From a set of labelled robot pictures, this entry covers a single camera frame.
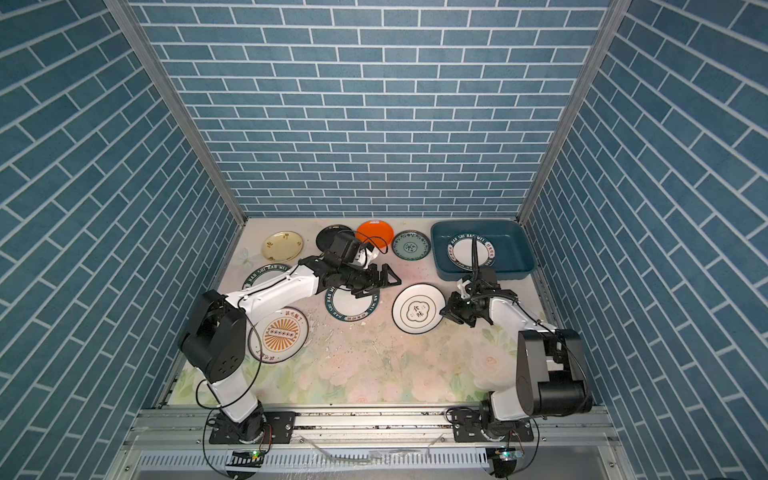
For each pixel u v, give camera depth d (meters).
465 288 0.79
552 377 0.44
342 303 0.96
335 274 0.67
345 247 0.69
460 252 1.10
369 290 0.77
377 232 1.15
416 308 0.94
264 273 1.03
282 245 1.12
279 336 0.89
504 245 1.12
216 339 0.47
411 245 1.12
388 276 0.77
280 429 0.74
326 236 1.15
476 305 0.69
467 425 0.74
